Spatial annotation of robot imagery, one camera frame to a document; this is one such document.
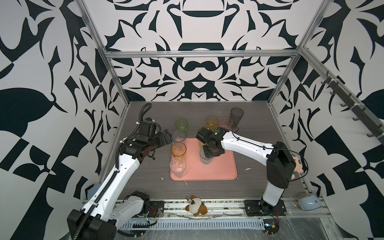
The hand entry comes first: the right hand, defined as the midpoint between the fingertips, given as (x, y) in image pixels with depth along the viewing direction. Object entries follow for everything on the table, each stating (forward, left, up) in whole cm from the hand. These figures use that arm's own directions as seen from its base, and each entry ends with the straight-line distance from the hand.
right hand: (210, 153), depth 84 cm
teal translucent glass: (-5, +4, +5) cm, 8 cm away
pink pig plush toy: (-5, -47, -2) cm, 47 cm away
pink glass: (+24, -12, -4) cm, 27 cm away
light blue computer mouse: (-24, -43, -2) cm, 49 cm away
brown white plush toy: (-25, +9, -5) cm, 27 cm away
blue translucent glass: (+9, +18, +5) cm, 20 cm away
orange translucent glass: (+2, +18, +1) cm, 18 cm away
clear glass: (-6, +18, -1) cm, 19 cm away
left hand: (+4, +24, +14) cm, 28 cm away
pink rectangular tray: (-4, -8, -11) cm, 14 cm away
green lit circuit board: (-33, -27, -10) cm, 43 cm away
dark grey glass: (+25, -18, +4) cm, 31 cm away
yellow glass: (+26, -3, -6) cm, 27 cm away
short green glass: (+22, +17, -1) cm, 27 cm away
